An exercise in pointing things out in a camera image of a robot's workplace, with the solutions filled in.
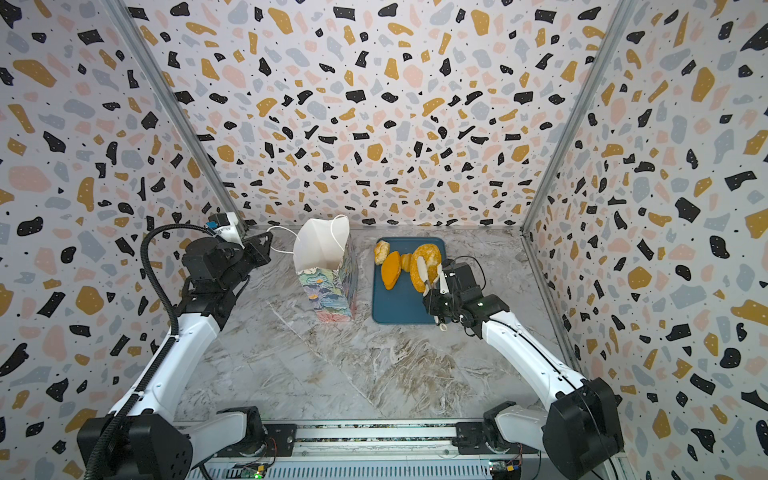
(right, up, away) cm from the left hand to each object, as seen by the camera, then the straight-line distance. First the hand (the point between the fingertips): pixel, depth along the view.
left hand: (269, 228), depth 74 cm
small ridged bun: (+34, -9, +33) cm, 48 cm away
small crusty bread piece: (+25, -5, +32) cm, 41 cm away
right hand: (+38, -17, +8) cm, 43 cm away
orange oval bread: (+29, -12, +30) cm, 43 cm away
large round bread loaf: (+42, -8, +16) cm, 45 cm away
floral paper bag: (+13, -16, +9) cm, 23 cm away
